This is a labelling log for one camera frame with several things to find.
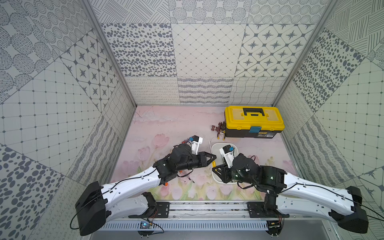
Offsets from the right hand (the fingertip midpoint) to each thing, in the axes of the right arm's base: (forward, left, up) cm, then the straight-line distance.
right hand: (214, 170), depth 69 cm
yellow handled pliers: (+39, -9, -17) cm, 43 cm away
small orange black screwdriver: (-2, +26, -16) cm, 30 cm away
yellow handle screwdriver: (+2, 0, +2) cm, 3 cm away
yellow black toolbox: (+31, -25, -1) cm, 40 cm away
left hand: (+5, -1, +6) cm, 8 cm away
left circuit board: (-23, +33, -20) cm, 45 cm away
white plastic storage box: (+5, -1, +4) cm, 7 cm away
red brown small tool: (+36, -3, -15) cm, 39 cm away
